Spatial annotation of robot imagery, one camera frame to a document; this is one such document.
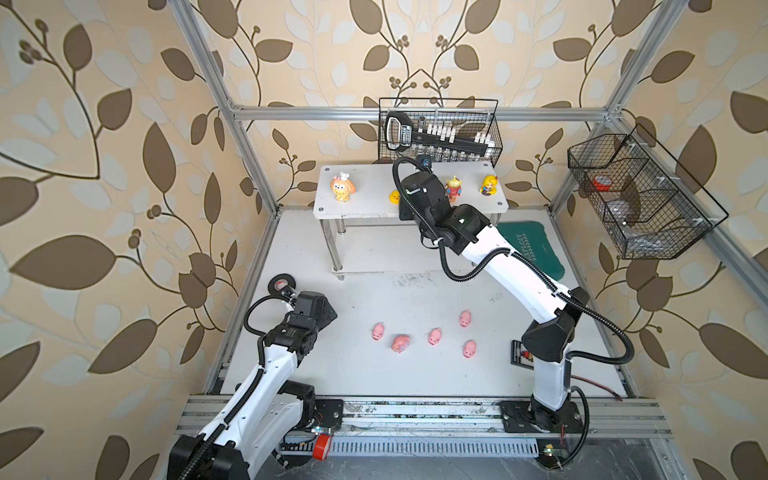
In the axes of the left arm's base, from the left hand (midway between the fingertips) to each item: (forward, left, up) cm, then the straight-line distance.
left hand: (312, 311), depth 84 cm
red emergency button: (-31, -7, -5) cm, 32 cm away
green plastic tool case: (+30, -72, -2) cm, 78 cm away
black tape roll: (+15, +17, -7) cm, 24 cm away
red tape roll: (+26, -80, +27) cm, 88 cm away
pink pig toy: (-3, -19, -6) cm, 20 cm away
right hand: (+19, -28, +28) cm, 44 cm away
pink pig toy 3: (-4, -35, -6) cm, 36 cm away
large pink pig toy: (-8, -25, -3) cm, 27 cm away
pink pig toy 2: (+1, -45, -6) cm, 46 cm away
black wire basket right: (+15, -87, +28) cm, 92 cm away
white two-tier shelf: (+22, -15, +26) cm, 38 cm away
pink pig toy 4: (-8, -45, -7) cm, 46 cm away
